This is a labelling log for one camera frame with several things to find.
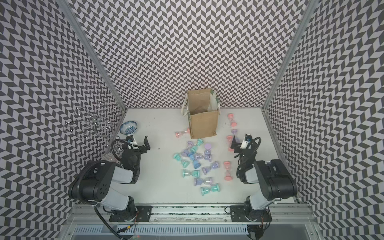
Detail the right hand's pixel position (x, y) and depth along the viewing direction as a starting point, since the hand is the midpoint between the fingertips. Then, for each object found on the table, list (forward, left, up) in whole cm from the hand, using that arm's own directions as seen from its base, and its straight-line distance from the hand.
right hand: (242, 138), depth 89 cm
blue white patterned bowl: (+14, +77, -6) cm, 78 cm away
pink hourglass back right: (+25, +3, -8) cm, 26 cm away
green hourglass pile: (-11, +35, -8) cm, 38 cm away
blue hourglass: (-13, +28, -7) cm, 32 cm away
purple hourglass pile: (-5, +36, -8) cm, 37 cm away
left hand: (0, +63, +1) cm, 63 cm away
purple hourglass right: (+11, +2, -7) cm, 13 cm away
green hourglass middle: (-18, +34, -8) cm, 39 cm away
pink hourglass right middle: (+6, +6, -9) cm, 12 cm away
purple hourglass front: (-23, +27, -7) cm, 36 cm away
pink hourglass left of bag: (+9, +40, -7) cm, 42 cm away
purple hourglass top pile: (-5, +21, -7) cm, 23 cm away
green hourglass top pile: (-3, +30, -7) cm, 31 cm away
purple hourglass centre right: (-17, +23, -7) cm, 29 cm away
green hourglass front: (-27, +23, -6) cm, 36 cm away
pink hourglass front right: (-14, +10, -7) cm, 18 cm away
